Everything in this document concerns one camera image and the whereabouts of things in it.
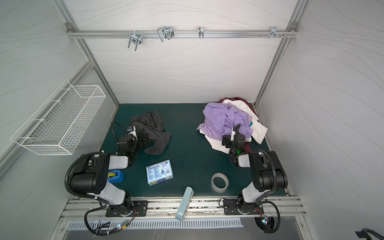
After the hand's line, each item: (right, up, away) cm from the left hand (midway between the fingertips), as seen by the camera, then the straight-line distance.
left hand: (141, 132), depth 95 cm
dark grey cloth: (+5, +4, +2) cm, 7 cm away
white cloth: (+80, +2, +9) cm, 81 cm away
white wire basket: (-28, +6, -28) cm, 40 cm away
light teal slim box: (+30, -34, -21) cm, 50 cm away
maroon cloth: (+71, +22, +14) cm, 76 cm away
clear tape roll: (+51, -23, -14) cm, 58 cm away
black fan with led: (+72, -44, -22) cm, 87 cm away
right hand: (+62, 0, 0) cm, 62 cm away
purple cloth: (+51, +8, 0) cm, 52 cm away
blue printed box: (+15, -20, -15) cm, 30 cm away
